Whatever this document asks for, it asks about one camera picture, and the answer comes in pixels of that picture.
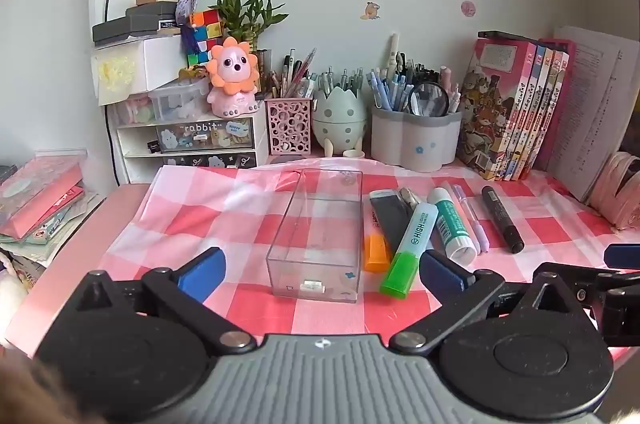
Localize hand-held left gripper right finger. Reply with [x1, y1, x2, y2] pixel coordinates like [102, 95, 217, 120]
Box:
[389, 248, 595, 354]

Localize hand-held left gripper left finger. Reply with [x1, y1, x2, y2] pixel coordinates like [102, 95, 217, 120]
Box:
[74, 247, 258, 356]

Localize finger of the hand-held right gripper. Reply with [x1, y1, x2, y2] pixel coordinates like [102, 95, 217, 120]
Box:
[603, 243, 640, 270]
[592, 272, 640, 348]

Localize green highlighter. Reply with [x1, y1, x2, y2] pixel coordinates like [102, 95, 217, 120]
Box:
[379, 201, 440, 300]

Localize green white glue stick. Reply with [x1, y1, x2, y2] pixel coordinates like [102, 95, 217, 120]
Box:
[426, 186, 479, 265]

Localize purple mechanical pencil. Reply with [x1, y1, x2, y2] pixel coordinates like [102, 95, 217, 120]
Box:
[451, 183, 490, 254]

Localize orange highlighter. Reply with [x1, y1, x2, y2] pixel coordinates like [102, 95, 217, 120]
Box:
[363, 199, 392, 274]

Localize black marker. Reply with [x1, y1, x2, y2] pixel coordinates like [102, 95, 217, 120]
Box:
[480, 185, 525, 254]

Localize grey pencil lead case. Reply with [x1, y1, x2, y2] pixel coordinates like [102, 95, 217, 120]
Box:
[369, 189, 412, 256]

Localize clear plastic organizer box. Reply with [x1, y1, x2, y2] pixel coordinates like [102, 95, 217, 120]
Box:
[265, 168, 364, 304]

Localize pink checkered tablecloth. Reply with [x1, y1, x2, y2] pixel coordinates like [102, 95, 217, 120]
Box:
[99, 158, 640, 357]

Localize pink ruffled object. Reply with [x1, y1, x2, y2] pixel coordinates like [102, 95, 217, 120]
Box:
[587, 151, 640, 233]

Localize grey white flower pen holder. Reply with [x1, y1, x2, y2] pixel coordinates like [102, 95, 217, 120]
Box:
[370, 106, 462, 174]

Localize white drawer organizer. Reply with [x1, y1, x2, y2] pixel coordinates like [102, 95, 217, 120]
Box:
[109, 101, 269, 185]

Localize stack of colourful booklets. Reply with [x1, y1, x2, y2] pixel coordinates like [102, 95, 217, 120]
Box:
[0, 191, 107, 269]

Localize printed paper sheets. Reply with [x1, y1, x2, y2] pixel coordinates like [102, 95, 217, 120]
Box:
[546, 26, 637, 203]

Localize pink lattice pen holder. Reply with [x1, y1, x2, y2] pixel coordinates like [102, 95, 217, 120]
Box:
[264, 96, 314, 157]

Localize clear lidded storage box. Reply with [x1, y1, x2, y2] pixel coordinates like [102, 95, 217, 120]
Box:
[147, 76, 211, 123]

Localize black magnifying glass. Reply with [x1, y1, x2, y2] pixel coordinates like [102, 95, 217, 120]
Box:
[408, 82, 450, 118]

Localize pink notebook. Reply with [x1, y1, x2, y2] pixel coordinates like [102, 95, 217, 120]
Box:
[0, 155, 87, 241]

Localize egg-shaped pen holder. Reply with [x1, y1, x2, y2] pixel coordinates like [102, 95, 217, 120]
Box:
[312, 86, 371, 159]

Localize white plush toy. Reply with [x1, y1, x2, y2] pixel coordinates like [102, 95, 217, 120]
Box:
[0, 251, 32, 317]

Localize bundle of blue black pens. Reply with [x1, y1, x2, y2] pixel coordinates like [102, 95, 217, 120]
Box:
[366, 32, 462, 115]

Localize pink lion toy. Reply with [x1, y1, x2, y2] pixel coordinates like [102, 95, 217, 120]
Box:
[204, 36, 261, 118]

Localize clear box with brown filling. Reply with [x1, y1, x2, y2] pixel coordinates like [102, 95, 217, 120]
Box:
[249, 48, 274, 97]

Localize white cardboard box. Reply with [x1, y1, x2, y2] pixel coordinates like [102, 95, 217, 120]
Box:
[91, 37, 189, 106]

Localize bundle of red black pens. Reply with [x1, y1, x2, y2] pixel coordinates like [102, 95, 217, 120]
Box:
[270, 47, 319, 101]

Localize bundle of teal gel pens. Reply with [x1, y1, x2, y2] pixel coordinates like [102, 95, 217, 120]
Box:
[318, 66, 366, 102]

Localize colourful puzzle cube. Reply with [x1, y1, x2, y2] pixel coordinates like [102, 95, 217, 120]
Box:
[187, 7, 225, 68]

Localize dark grey case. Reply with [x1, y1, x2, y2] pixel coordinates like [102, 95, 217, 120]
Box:
[124, 0, 180, 25]
[92, 16, 181, 48]

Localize green bamboo plant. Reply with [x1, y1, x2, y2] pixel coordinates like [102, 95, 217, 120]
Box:
[214, 0, 290, 53]

